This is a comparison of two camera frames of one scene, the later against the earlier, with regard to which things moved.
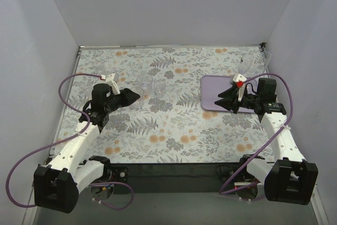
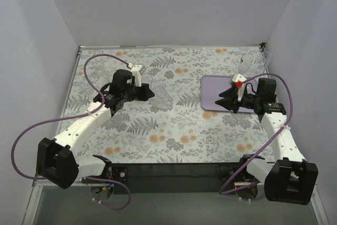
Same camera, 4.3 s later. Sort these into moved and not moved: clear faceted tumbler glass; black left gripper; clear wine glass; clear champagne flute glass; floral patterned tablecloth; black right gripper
Moved: clear faceted tumbler glass; black left gripper
Not moved: black right gripper; clear champagne flute glass; floral patterned tablecloth; clear wine glass
